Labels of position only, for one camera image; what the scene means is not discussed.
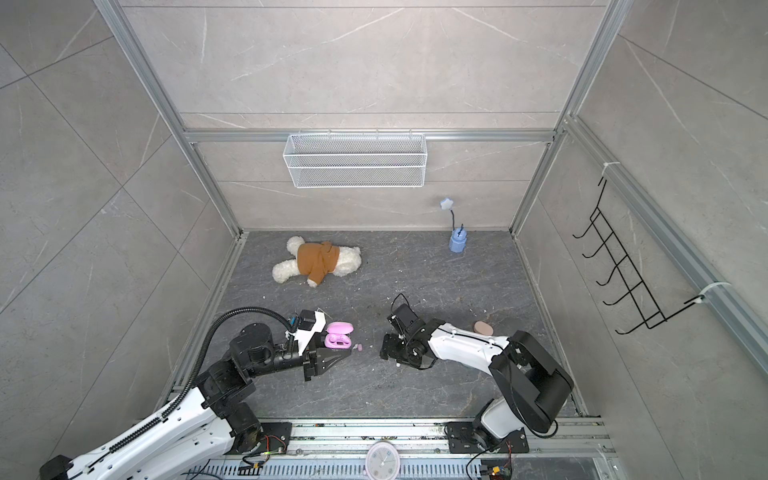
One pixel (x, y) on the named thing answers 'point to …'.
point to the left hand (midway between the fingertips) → (347, 339)
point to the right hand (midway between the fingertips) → (388, 354)
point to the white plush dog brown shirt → (316, 260)
